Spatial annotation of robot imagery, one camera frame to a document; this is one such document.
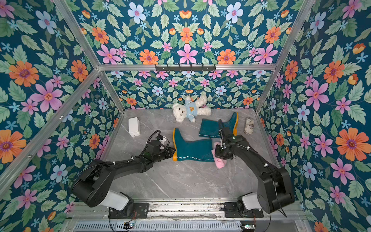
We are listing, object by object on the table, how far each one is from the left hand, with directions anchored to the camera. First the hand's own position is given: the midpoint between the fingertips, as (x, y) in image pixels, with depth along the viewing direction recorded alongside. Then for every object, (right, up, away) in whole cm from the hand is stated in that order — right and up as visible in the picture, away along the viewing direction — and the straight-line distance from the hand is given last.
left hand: (176, 150), depth 91 cm
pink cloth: (+27, -6, -10) cm, 29 cm away
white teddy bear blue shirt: (+9, +28, +20) cm, 36 cm away
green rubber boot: (+14, 0, -1) cm, 14 cm away
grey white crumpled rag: (+52, +15, +15) cm, 56 cm away
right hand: (+26, -1, -6) cm, 26 cm away
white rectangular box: (-33, +15, +14) cm, 39 cm away
